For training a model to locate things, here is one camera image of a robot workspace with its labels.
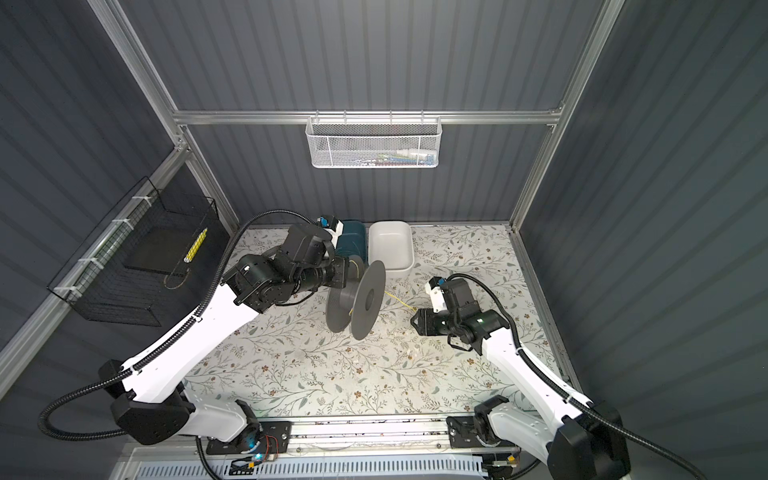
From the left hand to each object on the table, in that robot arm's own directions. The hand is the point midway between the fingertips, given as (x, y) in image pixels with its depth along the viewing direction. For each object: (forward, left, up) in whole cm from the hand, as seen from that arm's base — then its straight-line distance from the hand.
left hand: (351, 264), depth 69 cm
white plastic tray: (+33, -12, -29) cm, 45 cm away
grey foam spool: (-7, -2, -5) cm, 9 cm away
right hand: (-6, -18, -20) cm, 27 cm away
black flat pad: (+11, +48, -3) cm, 49 cm away
